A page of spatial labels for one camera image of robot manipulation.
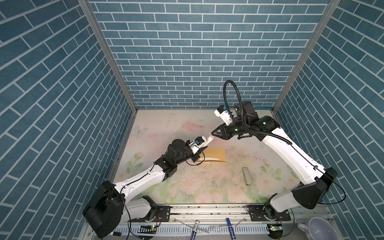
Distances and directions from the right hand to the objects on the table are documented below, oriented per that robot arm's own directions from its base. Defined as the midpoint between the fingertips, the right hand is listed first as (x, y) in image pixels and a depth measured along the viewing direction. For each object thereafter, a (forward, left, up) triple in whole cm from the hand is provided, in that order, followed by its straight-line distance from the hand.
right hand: (212, 130), depth 71 cm
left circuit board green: (-39, +29, -32) cm, 58 cm away
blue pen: (-35, -11, -29) cm, 47 cm away
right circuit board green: (-34, -34, -36) cm, 60 cm away
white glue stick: (-4, +2, -3) cm, 5 cm away
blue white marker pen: (-37, +6, -28) cm, 47 cm away
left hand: (-2, +3, -10) cm, 11 cm away
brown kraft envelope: (+4, -5, -28) cm, 29 cm away
